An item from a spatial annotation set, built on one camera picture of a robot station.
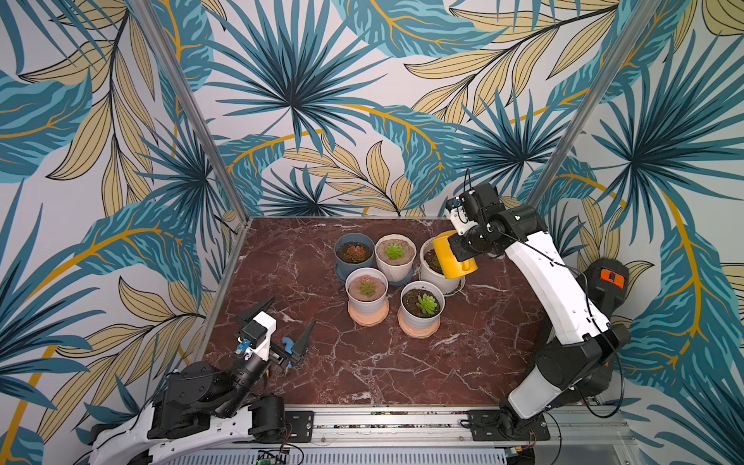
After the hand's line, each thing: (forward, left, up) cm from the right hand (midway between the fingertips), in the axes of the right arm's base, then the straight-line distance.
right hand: (460, 245), depth 76 cm
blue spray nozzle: (-15, +48, -25) cm, 56 cm away
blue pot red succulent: (+12, +29, -17) cm, 36 cm away
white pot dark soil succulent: (-8, +9, -17) cm, 21 cm away
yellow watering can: (-3, +2, -5) cm, 6 cm away
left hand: (-21, +39, +5) cm, 45 cm away
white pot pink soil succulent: (-3, +25, -18) cm, 31 cm away
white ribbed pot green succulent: (+10, +15, -17) cm, 25 cm away
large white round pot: (+1, +5, -14) cm, 15 cm away
